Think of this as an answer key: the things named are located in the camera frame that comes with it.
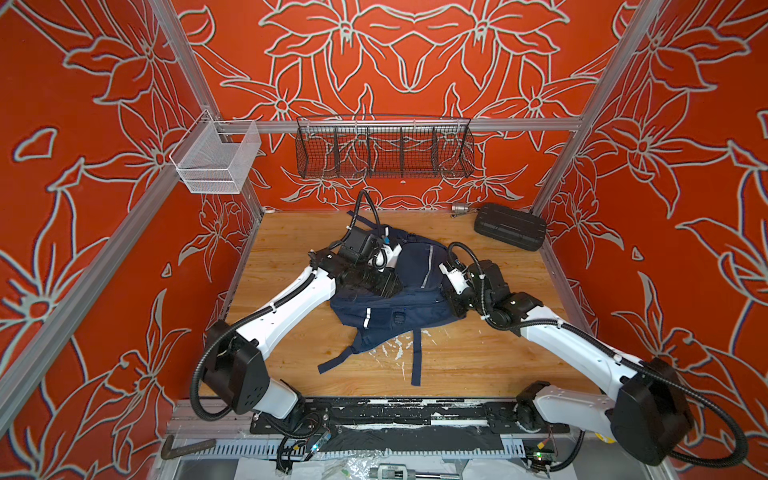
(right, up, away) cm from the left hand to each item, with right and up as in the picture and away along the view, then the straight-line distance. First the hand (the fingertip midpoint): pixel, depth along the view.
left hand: (395, 280), depth 78 cm
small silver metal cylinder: (+28, +24, +40) cm, 54 cm away
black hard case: (+46, +14, +27) cm, 55 cm away
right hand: (+13, -3, +5) cm, 14 cm away
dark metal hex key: (-54, -39, -9) cm, 67 cm away
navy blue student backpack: (+9, -6, +4) cm, 11 cm away
